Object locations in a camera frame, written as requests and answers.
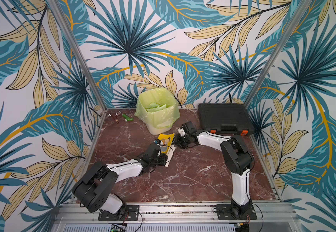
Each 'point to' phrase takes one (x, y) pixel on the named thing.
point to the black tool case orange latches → (225, 118)
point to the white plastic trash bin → (154, 131)
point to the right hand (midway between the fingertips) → (171, 143)
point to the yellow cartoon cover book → (167, 148)
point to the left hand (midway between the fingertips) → (165, 158)
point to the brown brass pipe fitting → (117, 121)
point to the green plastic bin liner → (158, 107)
